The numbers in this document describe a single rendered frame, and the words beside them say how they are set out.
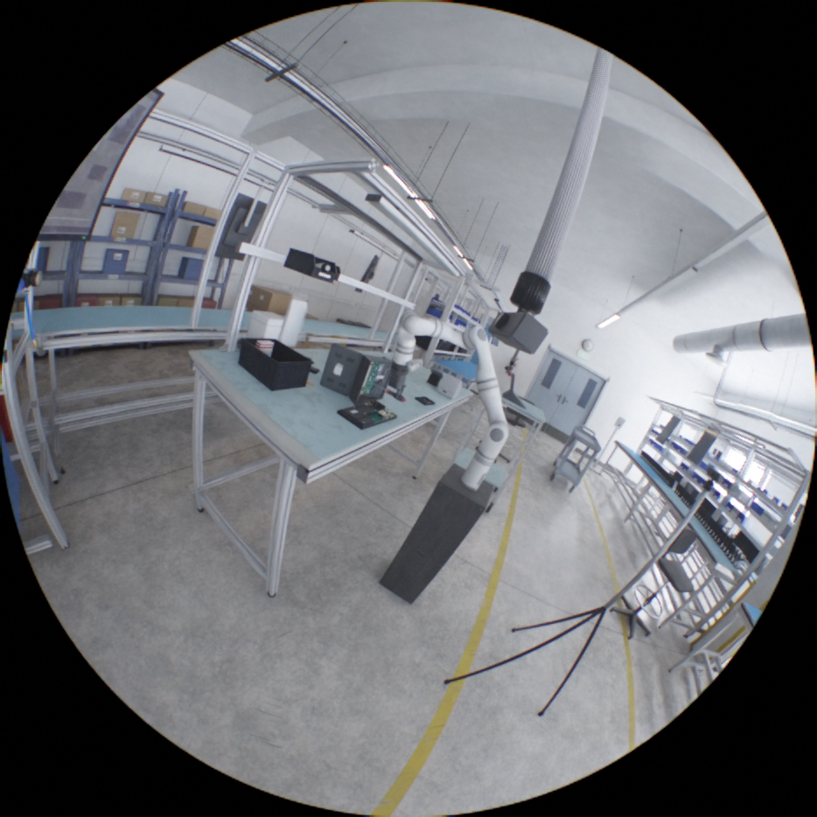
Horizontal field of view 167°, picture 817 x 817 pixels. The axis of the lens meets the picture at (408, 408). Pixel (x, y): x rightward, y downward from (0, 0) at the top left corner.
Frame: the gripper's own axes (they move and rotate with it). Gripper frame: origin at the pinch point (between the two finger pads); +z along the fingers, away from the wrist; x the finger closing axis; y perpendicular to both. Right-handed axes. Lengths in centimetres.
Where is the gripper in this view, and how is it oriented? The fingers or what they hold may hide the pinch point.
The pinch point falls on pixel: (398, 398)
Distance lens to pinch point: 121.6
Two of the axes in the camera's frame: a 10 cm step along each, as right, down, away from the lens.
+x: -5.0, 4.4, -7.5
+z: -2.2, 7.7, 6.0
